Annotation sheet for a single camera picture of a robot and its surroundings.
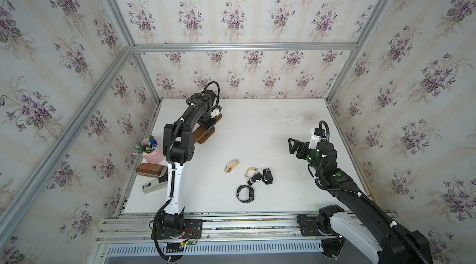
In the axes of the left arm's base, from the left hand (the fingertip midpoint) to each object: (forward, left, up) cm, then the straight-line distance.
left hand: (205, 126), depth 100 cm
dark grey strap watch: (-28, -27, -3) cm, 39 cm away
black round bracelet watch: (-36, -24, -1) cm, 43 cm away
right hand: (-16, -46, +11) cm, 50 cm away
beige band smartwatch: (-24, -24, -5) cm, 35 cm away
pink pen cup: (-17, +23, +7) cm, 30 cm away
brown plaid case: (-24, +23, -2) cm, 33 cm away
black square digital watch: (-29, -31, -1) cm, 43 cm away
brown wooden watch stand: (-7, +1, +2) cm, 7 cm away
